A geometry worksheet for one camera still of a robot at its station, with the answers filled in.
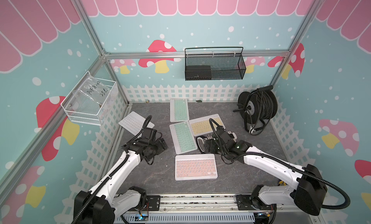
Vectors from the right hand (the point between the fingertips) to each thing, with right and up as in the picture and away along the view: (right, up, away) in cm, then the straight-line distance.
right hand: (209, 146), depth 82 cm
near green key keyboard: (-16, +3, +18) cm, 24 cm away
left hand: (-27, -3, 0) cm, 27 cm away
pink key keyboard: (-11, -13, +3) cm, 18 cm away
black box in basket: (-6, +44, +6) cm, 45 cm away
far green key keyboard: (-20, +22, +34) cm, 45 cm away
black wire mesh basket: (+14, +53, +16) cm, 57 cm away
